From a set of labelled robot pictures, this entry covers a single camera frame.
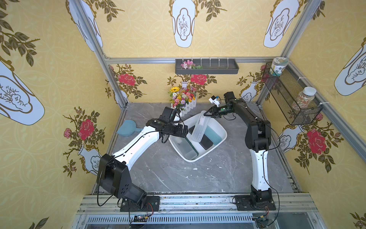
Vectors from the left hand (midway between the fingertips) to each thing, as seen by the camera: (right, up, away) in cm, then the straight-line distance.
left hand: (175, 128), depth 85 cm
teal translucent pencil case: (+26, -7, +14) cm, 30 cm away
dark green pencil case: (+8, -14, +4) cm, 17 cm away
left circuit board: (-17, -45, -11) cm, 49 cm away
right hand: (+23, +10, +11) cm, 27 cm away
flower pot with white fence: (+5, +20, +19) cm, 28 cm away
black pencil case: (+19, -10, +11) cm, 24 cm away
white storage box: (+28, +1, +14) cm, 31 cm away
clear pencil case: (+5, -13, +8) cm, 16 cm away
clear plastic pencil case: (+16, 0, +9) cm, 18 cm away
